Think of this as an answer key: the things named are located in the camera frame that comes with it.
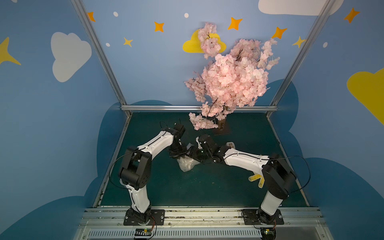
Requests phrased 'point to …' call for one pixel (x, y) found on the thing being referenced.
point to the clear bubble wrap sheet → (186, 163)
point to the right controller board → (268, 233)
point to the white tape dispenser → (231, 145)
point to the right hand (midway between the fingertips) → (188, 153)
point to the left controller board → (143, 232)
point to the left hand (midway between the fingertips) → (184, 155)
